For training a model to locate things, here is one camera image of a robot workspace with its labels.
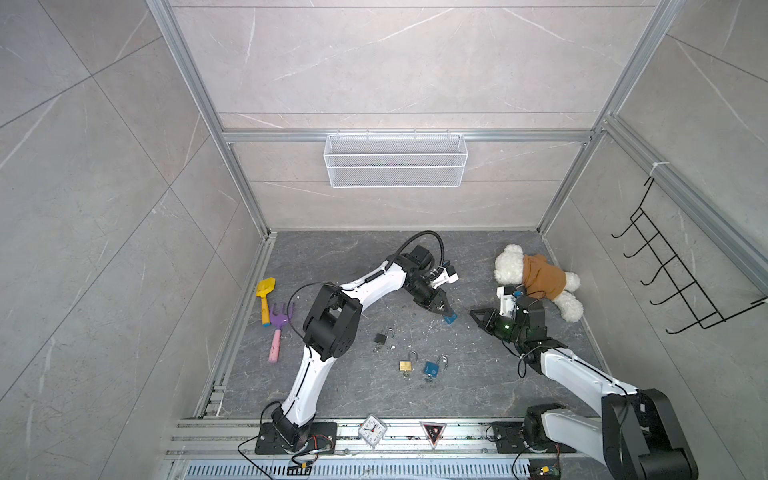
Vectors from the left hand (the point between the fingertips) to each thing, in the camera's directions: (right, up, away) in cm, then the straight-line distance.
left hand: (449, 308), depth 86 cm
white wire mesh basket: (-15, +48, +14) cm, 52 cm away
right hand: (+6, -1, +1) cm, 7 cm away
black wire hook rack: (+47, +8, -23) cm, 53 cm away
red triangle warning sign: (-6, -29, -12) cm, 32 cm away
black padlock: (-21, -10, +4) cm, 23 cm away
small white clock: (-22, -28, -13) cm, 38 cm away
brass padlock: (-12, -17, -1) cm, 21 cm away
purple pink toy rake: (-53, -5, +5) cm, 53 cm away
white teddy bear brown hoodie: (+32, +8, +10) cm, 34 cm away
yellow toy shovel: (-61, +4, +14) cm, 63 cm away
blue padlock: (-6, -17, -3) cm, 18 cm away
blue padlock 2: (0, -3, -1) cm, 3 cm away
